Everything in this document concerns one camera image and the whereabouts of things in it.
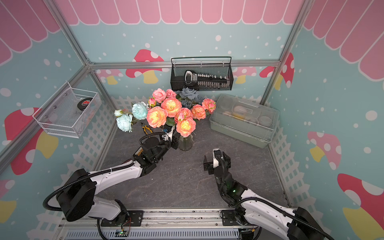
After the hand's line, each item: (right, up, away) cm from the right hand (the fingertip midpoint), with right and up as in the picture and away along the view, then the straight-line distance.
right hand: (213, 155), depth 81 cm
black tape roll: (-69, +28, -2) cm, 75 cm away
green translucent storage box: (+24, +18, +9) cm, 31 cm away
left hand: (-18, +13, -2) cm, 23 cm away
